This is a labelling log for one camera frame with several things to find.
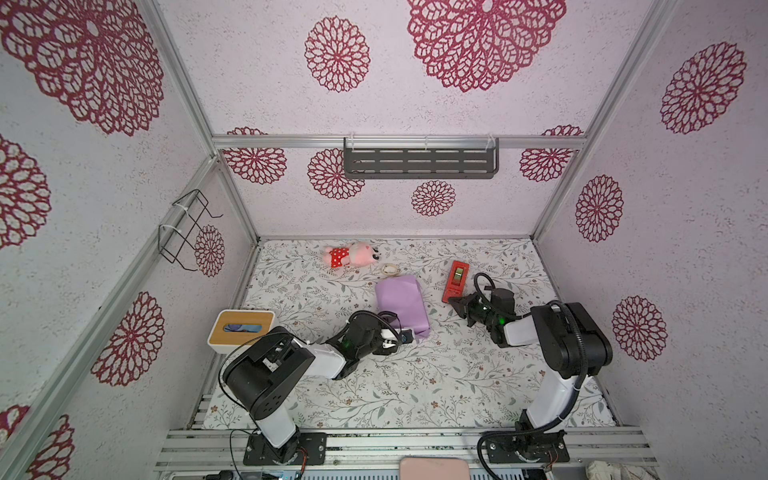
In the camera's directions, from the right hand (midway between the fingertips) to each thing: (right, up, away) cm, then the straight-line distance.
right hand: (447, 294), depth 96 cm
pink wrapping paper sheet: (-14, 0, 0) cm, 14 cm away
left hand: (-18, -9, -4) cm, 21 cm away
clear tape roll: (-18, +8, +14) cm, 24 cm away
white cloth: (+30, -38, -27) cm, 55 cm away
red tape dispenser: (+4, +4, +6) cm, 9 cm away
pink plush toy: (-30, +13, +10) cm, 34 cm away
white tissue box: (-67, -10, -4) cm, 68 cm away
